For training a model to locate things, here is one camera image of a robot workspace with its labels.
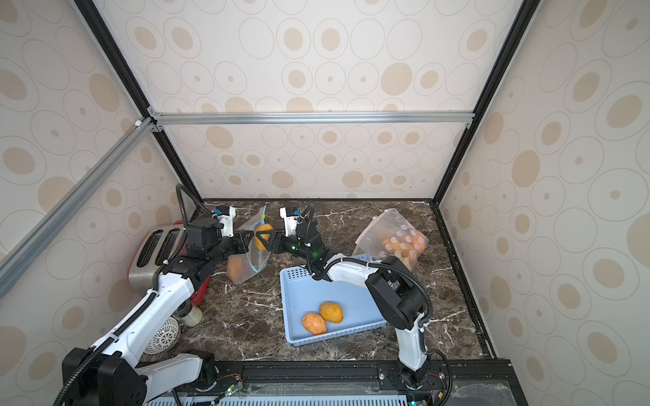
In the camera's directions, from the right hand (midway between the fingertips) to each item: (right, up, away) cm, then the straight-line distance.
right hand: (273, 230), depth 82 cm
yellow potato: (+19, -26, 0) cm, 33 cm away
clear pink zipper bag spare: (+42, -2, +18) cm, 46 cm away
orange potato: (-2, +1, -3) cm, 4 cm away
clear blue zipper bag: (-8, -10, +6) cm, 14 cm away
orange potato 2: (-14, -12, +4) cm, 19 cm away
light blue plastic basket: (+9, -23, +10) cm, 27 cm away
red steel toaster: (-41, -7, +2) cm, 42 cm away
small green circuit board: (-10, -44, -11) cm, 47 cm away
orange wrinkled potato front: (+14, -29, -2) cm, 32 cm away
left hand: (-3, 0, -3) cm, 5 cm away
